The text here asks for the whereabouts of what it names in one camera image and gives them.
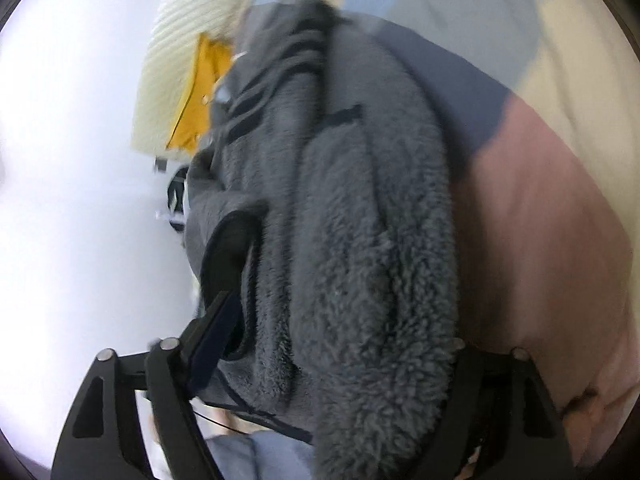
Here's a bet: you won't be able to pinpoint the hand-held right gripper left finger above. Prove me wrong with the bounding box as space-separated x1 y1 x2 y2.
50 290 244 480

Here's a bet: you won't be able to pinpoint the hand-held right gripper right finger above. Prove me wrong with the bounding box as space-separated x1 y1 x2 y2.
420 337 582 480

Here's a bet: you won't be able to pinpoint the grey fleece jacket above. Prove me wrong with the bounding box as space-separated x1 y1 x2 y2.
182 0 462 480

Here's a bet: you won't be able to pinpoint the light blue jeans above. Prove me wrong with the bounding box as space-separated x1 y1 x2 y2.
205 430 322 480

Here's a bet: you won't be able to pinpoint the black bag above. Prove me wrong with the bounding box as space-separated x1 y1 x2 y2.
167 165 192 234

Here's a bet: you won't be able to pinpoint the checked bed cover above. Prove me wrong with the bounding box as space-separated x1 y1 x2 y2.
240 0 640 480

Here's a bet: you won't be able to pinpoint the yellow pillow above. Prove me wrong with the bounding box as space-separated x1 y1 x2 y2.
165 32 237 154

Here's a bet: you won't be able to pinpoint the cream quilted headboard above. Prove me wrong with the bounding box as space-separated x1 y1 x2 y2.
131 0 267 157

